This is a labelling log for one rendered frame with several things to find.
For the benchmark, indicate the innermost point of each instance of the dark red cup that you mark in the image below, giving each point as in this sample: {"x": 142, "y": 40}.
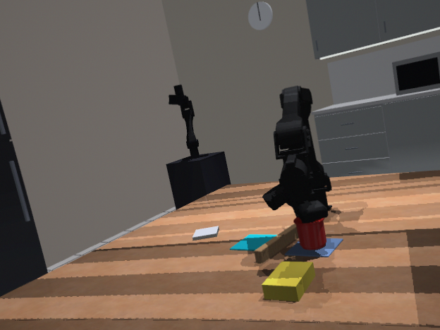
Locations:
{"x": 311, "y": 235}

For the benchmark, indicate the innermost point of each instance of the white flat square tile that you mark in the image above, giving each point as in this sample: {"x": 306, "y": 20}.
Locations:
{"x": 206, "y": 233}

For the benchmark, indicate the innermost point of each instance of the yellow block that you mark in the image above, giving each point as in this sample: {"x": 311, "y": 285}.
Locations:
{"x": 288, "y": 281}

